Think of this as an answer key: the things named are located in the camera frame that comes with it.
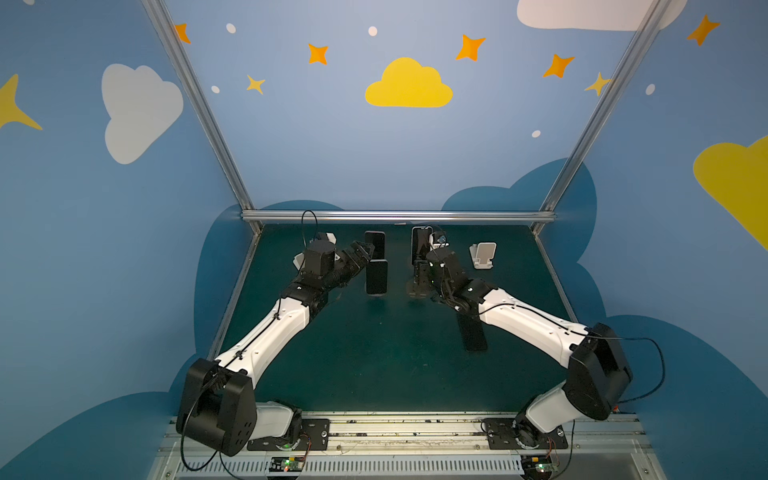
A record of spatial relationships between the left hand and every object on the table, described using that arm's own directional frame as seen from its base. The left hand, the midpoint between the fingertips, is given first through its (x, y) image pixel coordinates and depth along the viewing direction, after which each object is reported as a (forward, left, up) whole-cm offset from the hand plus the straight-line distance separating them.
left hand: (372, 255), depth 80 cm
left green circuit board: (-45, +19, -25) cm, 55 cm away
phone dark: (+3, -1, -14) cm, 14 cm away
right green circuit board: (-45, -41, -26) cm, 66 cm away
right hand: (+2, -16, -4) cm, 17 cm away
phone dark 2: (-9, -13, -2) cm, 16 cm away
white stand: (+18, -39, -20) cm, 47 cm away
